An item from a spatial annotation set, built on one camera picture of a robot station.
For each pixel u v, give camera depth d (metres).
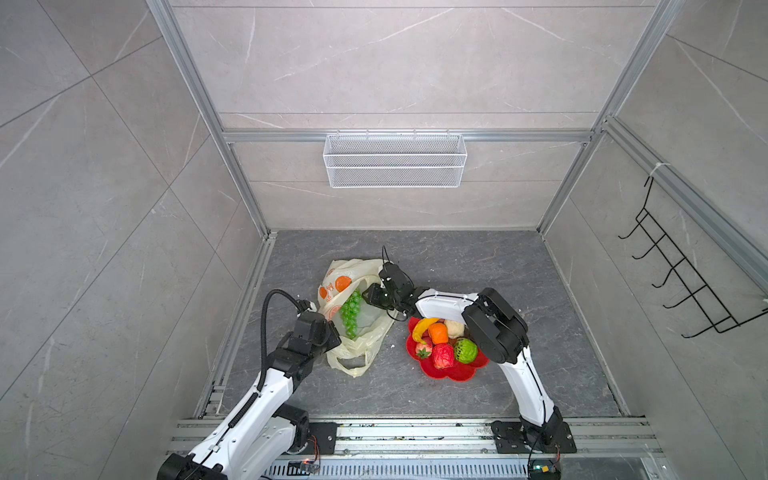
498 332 0.56
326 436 0.73
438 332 0.86
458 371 0.83
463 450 0.73
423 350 0.83
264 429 0.58
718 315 0.60
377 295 0.88
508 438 0.73
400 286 0.79
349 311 0.93
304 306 0.74
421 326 0.88
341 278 0.88
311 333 0.63
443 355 0.82
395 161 1.01
